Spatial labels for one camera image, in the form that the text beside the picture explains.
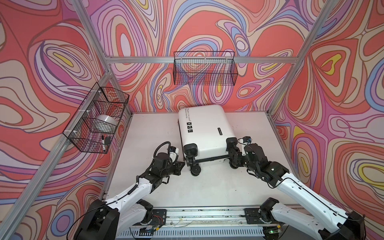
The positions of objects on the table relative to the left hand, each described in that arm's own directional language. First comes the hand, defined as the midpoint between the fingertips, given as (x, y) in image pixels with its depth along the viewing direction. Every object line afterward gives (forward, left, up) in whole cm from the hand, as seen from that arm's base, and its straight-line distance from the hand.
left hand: (186, 163), depth 83 cm
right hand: (0, -27, +6) cm, 27 cm away
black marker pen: (+3, +40, +17) cm, 44 cm away
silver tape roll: (+9, +38, +25) cm, 46 cm away
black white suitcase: (+13, -11, +12) cm, 21 cm away
